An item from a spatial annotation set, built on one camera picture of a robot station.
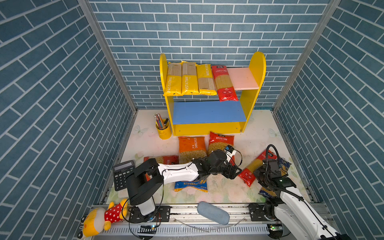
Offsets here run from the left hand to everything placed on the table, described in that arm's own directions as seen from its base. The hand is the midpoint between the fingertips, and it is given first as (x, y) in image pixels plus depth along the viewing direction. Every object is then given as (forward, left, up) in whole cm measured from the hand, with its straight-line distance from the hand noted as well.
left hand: (237, 170), depth 76 cm
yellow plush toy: (-19, +66, -7) cm, 69 cm away
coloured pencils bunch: (+32, +43, -2) cm, 54 cm away
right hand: (+4, -12, -9) cm, 16 cm away
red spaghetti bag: (+1, -8, -10) cm, 13 cm away
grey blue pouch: (-17, +13, -10) cm, 24 cm away
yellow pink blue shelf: (+35, +23, +5) cm, 42 cm away
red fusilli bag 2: (+10, +40, -9) cm, 43 cm away
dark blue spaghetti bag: (+6, -32, -10) cm, 34 cm away
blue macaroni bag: (-4, +19, -10) cm, 22 cm away
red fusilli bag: (+22, +6, -8) cm, 24 cm away
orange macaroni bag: (+17, +25, -6) cm, 31 cm away
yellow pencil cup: (+28, +42, -10) cm, 51 cm away
